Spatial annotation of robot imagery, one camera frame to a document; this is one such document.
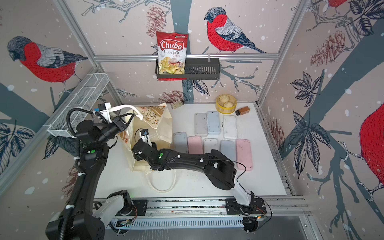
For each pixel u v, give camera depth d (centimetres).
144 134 68
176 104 118
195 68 107
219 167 53
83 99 81
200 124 104
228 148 96
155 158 60
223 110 114
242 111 113
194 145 95
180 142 96
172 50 83
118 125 61
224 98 117
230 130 104
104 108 62
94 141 54
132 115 68
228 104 111
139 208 73
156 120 76
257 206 72
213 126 104
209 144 95
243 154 89
